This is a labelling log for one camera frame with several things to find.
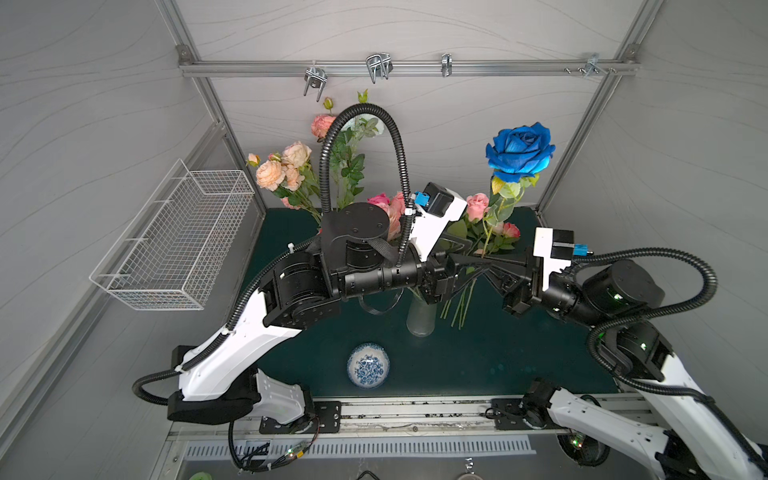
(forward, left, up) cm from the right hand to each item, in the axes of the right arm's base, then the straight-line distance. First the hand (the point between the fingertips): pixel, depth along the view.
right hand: (475, 256), depth 46 cm
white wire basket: (+9, +66, -16) cm, 68 cm away
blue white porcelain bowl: (-4, +21, -47) cm, 52 cm away
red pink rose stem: (+45, -27, -44) cm, 69 cm away
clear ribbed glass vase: (+8, +6, -40) cm, 41 cm away
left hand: (-4, +2, +4) cm, 6 cm away
